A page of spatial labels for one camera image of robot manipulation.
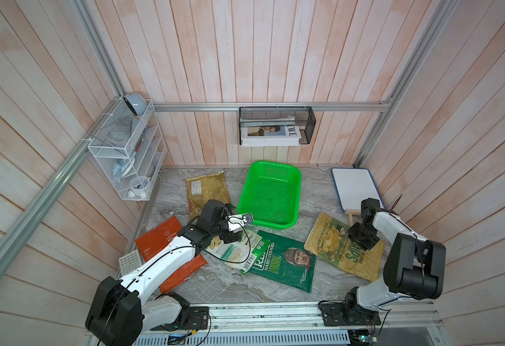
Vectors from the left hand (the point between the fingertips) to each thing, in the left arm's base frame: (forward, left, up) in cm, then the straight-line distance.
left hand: (234, 218), depth 83 cm
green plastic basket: (+25, -17, -14) cm, 33 cm away
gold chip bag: (+24, +18, -11) cm, 32 cm away
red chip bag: (-3, +37, -15) cm, 41 cm away
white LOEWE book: (+37, -15, +14) cm, 42 cm away
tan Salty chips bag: (-3, -40, -12) cm, 42 cm away
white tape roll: (+15, +41, +3) cm, 44 cm away
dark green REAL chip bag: (-12, -21, -13) cm, 27 cm away
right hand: (-3, -51, -12) cm, 53 cm away
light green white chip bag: (-9, -2, -13) cm, 16 cm away
